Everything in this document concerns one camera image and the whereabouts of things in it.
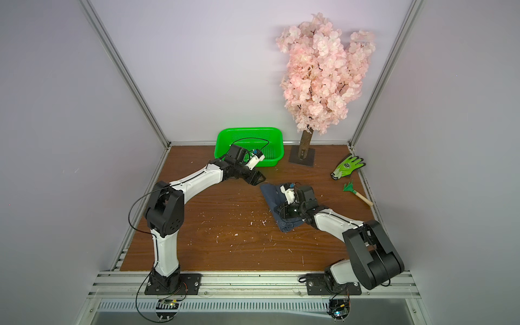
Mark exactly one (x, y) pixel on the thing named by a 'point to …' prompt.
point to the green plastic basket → (269, 140)
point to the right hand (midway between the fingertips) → (276, 205)
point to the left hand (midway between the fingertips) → (264, 174)
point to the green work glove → (347, 166)
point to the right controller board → (339, 309)
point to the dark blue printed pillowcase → (275, 198)
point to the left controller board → (166, 309)
